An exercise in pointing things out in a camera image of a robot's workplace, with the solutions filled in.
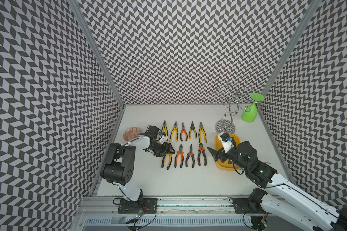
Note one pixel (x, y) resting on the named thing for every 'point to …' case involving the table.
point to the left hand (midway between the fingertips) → (169, 153)
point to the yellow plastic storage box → (226, 166)
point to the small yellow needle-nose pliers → (193, 127)
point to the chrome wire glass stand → (231, 96)
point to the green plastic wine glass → (249, 113)
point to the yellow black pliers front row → (164, 160)
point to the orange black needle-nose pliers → (185, 131)
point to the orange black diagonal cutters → (201, 149)
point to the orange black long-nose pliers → (191, 153)
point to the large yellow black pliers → (202, 129)
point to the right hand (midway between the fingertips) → (215, 144)
